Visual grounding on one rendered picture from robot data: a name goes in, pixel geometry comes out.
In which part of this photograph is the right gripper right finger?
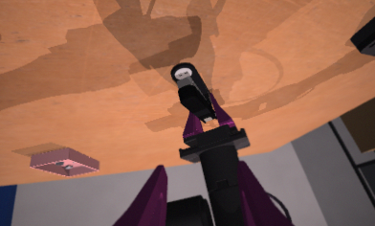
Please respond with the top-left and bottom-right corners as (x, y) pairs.
(237, 161), (295, 226)

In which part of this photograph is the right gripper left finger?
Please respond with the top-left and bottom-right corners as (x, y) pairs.
(113, 165), (167, 226)

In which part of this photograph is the pink rectangular tray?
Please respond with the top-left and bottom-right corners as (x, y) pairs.
(30, 147), (99, 177)

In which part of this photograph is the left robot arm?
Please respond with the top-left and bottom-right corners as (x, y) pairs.
(165, 32), (375, 226)

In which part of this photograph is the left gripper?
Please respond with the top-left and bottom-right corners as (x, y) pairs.
(179, 93), (251, 193)

